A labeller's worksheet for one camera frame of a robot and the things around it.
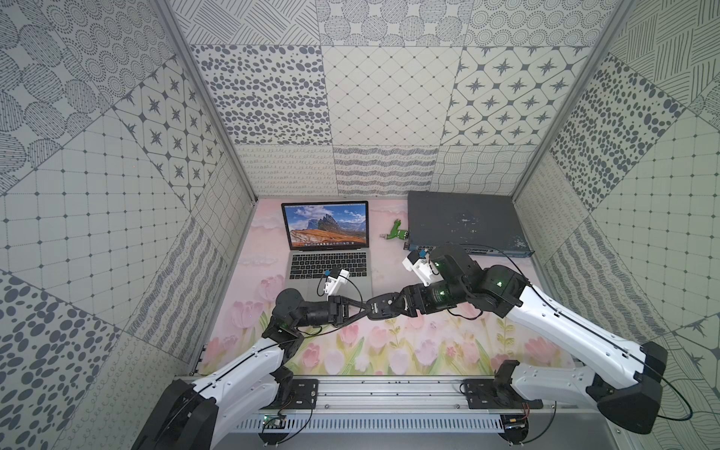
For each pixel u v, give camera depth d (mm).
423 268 638
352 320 662
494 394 662
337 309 647
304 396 732
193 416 405
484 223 1080
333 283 699
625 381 387
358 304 675
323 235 1005
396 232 1074
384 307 658
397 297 613
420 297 582
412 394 767
